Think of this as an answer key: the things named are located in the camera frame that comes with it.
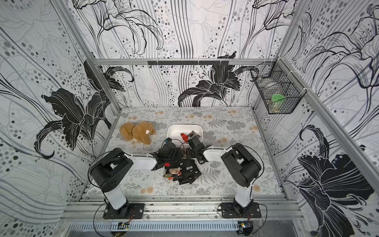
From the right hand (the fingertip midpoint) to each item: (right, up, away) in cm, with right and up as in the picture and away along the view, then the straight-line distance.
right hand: (190, 150), depth 97 cm
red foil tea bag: (-4, +9, -1) cm, 10 cm away
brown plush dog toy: (-31, +13, -5) cm, 34 cm away
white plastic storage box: (-12, +13, +7) cm, 18 cm away
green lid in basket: (+48, +33, -18) cm, 60 cm away
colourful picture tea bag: (-8, -10, -13) cm, 18 cm away
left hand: (-3, -3, -3) cm, 5 cm away
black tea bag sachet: (+2, +10, +7) cm, 13 cm away
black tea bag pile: (-1, -9, -13) cm, 15 cm away
